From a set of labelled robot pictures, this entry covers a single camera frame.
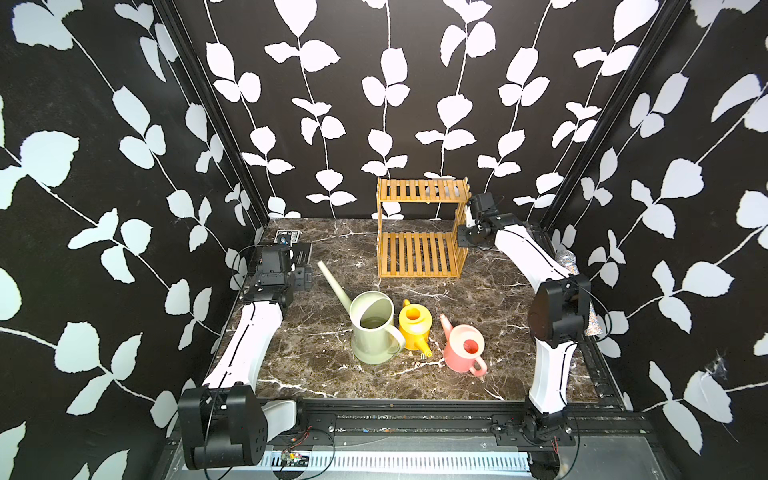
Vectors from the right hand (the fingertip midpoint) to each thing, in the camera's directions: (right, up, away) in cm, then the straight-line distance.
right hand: (459, 231), depth 96 cm
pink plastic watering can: (-3, -32, -20) cm, 37 cm away
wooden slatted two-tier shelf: (-11, +6, +27) cm, 30 cm away
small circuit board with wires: (-47, -56, -26) cm, 77 cm away
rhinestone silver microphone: (+25, -10, -18) cm, 32 cm away
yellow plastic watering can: (-16, -26, -14) cm, 33 cm away
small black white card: (-63, -1, +18) cm, 66 cm away
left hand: (-52, -10, -12) cm, 54 cm away
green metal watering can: (-27, -30, -17) cm, 43 cm away
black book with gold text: (-56, -7, +14) cm, 59 cm away
